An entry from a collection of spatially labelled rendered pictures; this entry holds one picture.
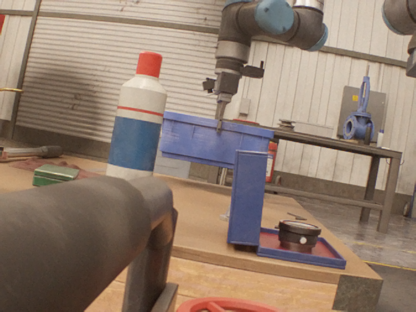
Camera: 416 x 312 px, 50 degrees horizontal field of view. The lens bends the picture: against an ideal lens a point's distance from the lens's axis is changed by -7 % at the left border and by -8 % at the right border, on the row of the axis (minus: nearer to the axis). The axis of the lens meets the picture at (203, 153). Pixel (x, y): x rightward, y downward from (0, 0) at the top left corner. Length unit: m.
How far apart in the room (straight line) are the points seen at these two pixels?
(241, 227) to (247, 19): 0.73
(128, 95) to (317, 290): 0.34
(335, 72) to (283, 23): 7.37
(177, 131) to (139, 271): 1.00
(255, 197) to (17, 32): 9.83
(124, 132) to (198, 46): 8.07
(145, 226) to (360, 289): 0.45
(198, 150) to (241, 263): 0.74
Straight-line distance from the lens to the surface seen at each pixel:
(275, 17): 1.17
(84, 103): 9.16
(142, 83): 0.64
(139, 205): 0.15
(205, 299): 0.27
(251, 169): 0.56
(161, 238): 0.27
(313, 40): 1.28
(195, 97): 8.53
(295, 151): 8.33
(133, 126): 0.63
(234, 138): 1.28
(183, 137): 1.27
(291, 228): 0.62
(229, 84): 1.22
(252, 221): 0.57
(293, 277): 0.56
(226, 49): 1.25
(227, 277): 0.56
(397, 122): 8.60
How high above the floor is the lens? 0.59
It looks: 1 degrees down
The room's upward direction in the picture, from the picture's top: 10 degrees clockwise
